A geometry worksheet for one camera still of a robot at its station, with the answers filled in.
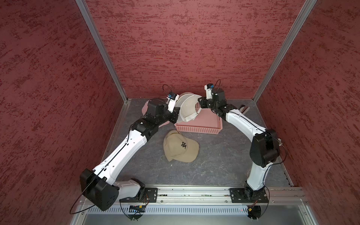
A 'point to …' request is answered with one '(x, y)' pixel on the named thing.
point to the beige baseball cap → (177, 147)
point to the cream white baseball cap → (188, 112)
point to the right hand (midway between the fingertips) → (199, 100)
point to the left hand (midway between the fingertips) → (177, 110)
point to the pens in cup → (280, 141)
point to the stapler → (243, 109)
